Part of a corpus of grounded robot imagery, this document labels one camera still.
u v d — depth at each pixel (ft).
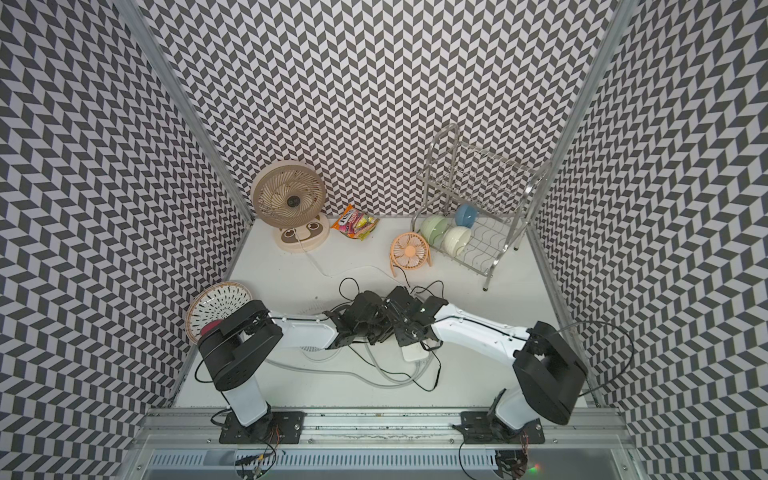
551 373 1.39
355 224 3.68
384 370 2.71
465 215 3.35
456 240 3.13
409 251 3.23
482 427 2.41
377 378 2.69
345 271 3.31
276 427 2.37
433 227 3.25
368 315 2.34
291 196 3.07
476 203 2.70
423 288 3.15
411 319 2.02
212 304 3.07
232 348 1.53
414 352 2.74
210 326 2.84
